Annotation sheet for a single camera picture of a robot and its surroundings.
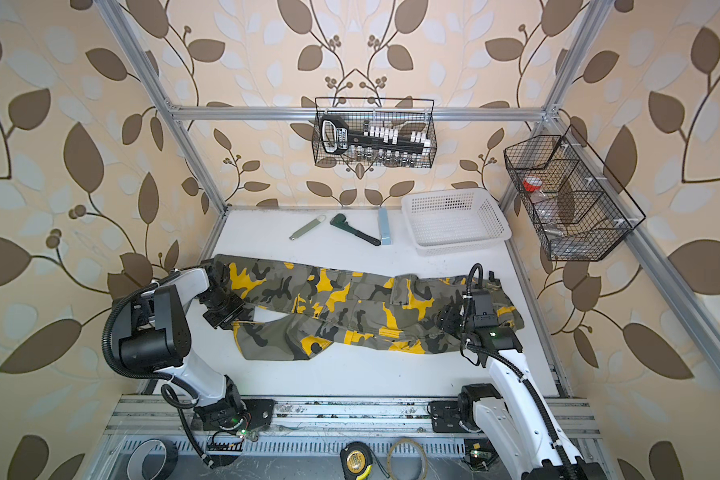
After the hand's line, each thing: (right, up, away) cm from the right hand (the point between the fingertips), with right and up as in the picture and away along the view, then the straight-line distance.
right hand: (450, 323), depth 82 cm
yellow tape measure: (-25, -27, -16) cm, 40 cm away
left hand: (-62, -1, +9) cm, 63 cm away
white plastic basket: (+6, +30, +34) cm, 46 cm away
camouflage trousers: (-28, +1, +8) cm, 29 cm away
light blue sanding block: (-17, +27, +26) cm, 41 cm away
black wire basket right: (+30, +30, -9) cm, 43 cm away
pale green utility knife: (-42, +32, +34) cm, 63 cm away
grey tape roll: (-68, -27, -16) cm, 74 cm away
